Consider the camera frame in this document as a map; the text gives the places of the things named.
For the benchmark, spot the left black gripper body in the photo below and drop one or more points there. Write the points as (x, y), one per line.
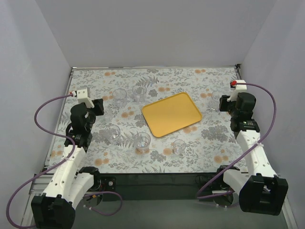
(98, 107)

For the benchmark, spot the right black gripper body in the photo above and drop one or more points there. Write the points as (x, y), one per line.
(224, 104)

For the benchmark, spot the small clear glass front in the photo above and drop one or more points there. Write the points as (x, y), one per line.
(179, 146)

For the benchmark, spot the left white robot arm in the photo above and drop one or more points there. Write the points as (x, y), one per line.
(55, 207)

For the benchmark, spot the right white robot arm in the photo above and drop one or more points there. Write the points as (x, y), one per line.
(261, 190)

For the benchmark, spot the yellow plastic tray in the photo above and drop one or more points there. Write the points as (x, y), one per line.
(171, 114)

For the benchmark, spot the floral patterned table mat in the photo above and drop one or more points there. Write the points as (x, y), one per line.
(210, 142)

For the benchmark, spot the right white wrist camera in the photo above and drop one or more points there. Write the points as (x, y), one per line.
(238, 86)

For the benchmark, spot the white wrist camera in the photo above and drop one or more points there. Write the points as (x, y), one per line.
(83, 96)
(238, 86)

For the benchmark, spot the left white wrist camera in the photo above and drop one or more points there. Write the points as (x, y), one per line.
(83, 96)

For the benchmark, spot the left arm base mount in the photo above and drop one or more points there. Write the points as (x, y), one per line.
(103, 183)

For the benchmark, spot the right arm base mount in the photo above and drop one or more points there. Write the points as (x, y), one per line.
(205, 185)

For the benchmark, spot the aluminium frame rail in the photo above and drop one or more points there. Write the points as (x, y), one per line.
(39, 184)

